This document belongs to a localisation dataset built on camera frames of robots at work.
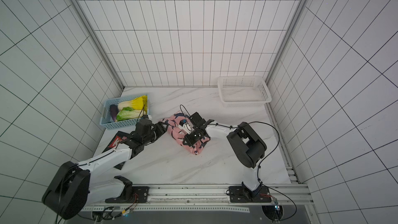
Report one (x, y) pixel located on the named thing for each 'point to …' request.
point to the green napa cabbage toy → (127, 113)
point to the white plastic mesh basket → (243, 92)
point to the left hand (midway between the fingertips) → (165, 129)
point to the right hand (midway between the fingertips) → (180, 144)
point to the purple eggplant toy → (114, 110)
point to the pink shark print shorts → (172, 125)
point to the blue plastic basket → (107, 122)
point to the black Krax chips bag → (115, 142)
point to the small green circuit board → (276, 206)
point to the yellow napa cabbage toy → (139, 104)
